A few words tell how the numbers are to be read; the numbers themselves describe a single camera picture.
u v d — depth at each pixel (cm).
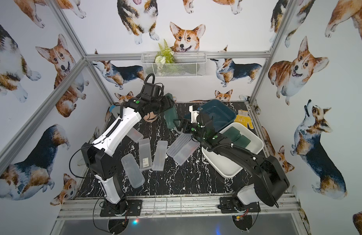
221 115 113
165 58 82
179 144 96
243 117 110
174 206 75
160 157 90
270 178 42
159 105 69
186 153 92
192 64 93
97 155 45
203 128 59
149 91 61
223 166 85
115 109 118
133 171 86
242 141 97
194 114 72
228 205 73
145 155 93
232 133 95
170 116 79
